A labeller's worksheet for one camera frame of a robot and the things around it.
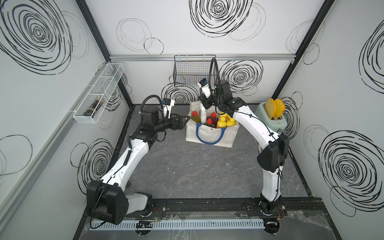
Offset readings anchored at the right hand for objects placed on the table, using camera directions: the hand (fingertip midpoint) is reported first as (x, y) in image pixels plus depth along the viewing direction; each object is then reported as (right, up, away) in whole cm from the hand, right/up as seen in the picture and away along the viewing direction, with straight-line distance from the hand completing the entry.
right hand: (202, 94), depth 81 cm
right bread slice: (+48, -7, +8) cm, 49 cm away
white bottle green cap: (+1, -10, +4) cm, 11 cm away
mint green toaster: (+46, -17, +7) cm, 49 cm away
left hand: (-10, -12, -6) cm, 17 cm away
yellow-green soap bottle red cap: (-3, -12, +8) cm, 15 cm away
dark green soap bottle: (+5, -16, +6) cm, 17 cm away
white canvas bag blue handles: (+14, -24, +7) cm, 29 cm away
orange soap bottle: (+11, -16, +2) cm, 20 cm away
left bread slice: (+43, -7, +10) cm, 45 cm away
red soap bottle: (+8, -14, +9) cm, 19 cm away
